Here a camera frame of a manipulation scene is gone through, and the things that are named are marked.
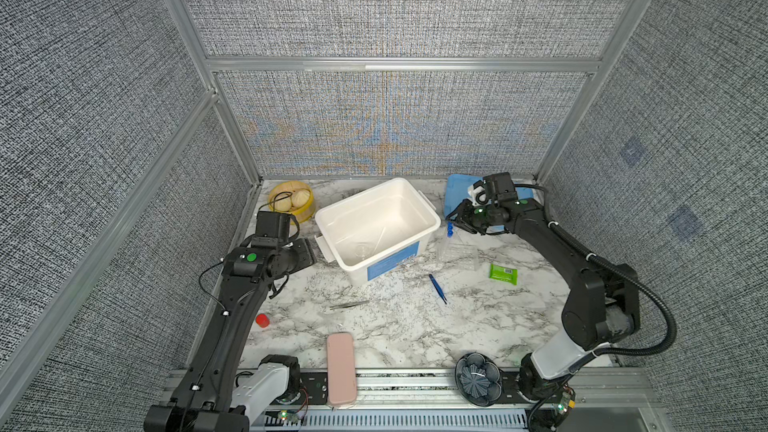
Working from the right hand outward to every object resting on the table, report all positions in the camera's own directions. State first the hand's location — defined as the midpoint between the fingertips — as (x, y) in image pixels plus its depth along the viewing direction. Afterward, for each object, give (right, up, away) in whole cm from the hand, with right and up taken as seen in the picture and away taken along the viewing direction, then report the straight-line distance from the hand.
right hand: (449, 217), depth 88 cm
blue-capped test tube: (0, -5, -2) cm, 6 cm away
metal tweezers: (-30, -26, 0) cm, 40 cm away
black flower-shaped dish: (+4, -40, -13) cm, 42 cm away
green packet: (+18, -18, +5) cm, 26 cm away
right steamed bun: (-49, +6, +19) cm, 53 cm away
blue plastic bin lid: (+10, +11, +30) cm, 34 cm away
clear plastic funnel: (-26, -11, +7) cm, 29 cm away
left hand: (-40, -9, -11) cm, 42 cm away
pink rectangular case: (-30, -38, -13) cm, 50 cm away
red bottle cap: (-53, -28, -6) cm, 60 cm away
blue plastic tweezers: (-3, -22, +2) cm, 22 cm away
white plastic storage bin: (-21, -5, +14) cm, 26 cm away
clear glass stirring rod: (-22, -10, +9) cm, 25 cm away
